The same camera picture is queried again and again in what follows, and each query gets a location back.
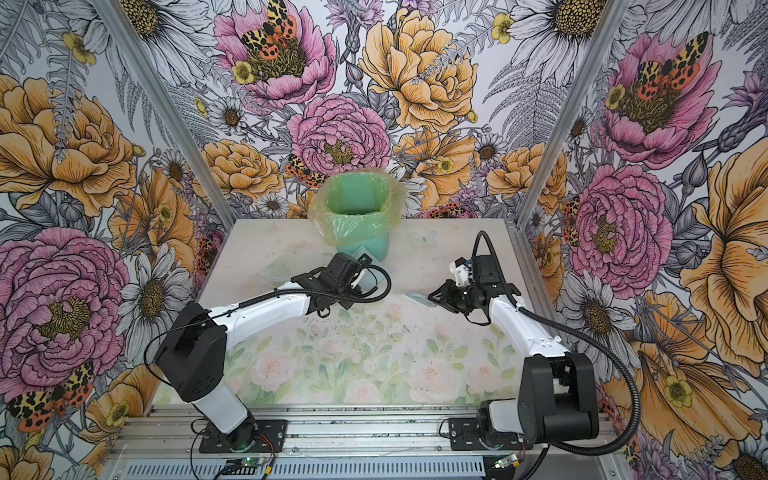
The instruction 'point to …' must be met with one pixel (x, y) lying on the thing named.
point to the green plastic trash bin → (356, 210)
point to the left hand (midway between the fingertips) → (345, 290)
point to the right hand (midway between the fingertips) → (432, 305)
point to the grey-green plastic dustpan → (368, 281)
